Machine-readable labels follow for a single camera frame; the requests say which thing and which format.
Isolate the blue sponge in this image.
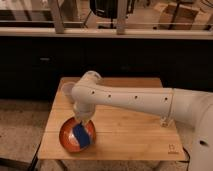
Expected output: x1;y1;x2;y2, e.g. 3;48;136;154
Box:
73;123;91;149

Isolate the orange ceramic bowl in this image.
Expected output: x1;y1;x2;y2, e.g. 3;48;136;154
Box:
59;117;96;153

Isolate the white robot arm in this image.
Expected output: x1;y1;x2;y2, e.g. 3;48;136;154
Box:
71;71;213;171

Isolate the clear plastic cup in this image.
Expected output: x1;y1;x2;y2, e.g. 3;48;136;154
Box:
61;82;75;102

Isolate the wooden table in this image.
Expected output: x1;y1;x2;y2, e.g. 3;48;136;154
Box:
37;76;187;171

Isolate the black office chair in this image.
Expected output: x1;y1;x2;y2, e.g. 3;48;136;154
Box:
82;0;137;29

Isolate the cardboard box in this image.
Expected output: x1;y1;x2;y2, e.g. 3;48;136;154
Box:
155;3;198;30

